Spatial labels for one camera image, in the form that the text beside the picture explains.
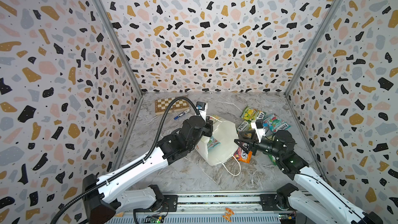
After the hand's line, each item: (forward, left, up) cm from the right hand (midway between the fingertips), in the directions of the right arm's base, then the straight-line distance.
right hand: (239, 138), depth 70 cm
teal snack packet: (+6, +12, -17) cm, 22 cm away
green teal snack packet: (+23, -28, -21) cm, 42 cm away
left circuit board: (-29, +38, -23) cm, 53 cm away
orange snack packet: (+1, -5, -22) cm, 23 cm away
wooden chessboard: (+36, +48, -19) cm, 63 cm away
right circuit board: (-27, -23, -26) cm, 44 cm away
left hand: (+7, +13, +7) cm, 16 cm away
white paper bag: (+12, +5, -16) cm, 21 cm away
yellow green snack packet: (+31, -13, -21) cm, 40 cm away
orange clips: (-26, +5, -23) cm, 35 cm away
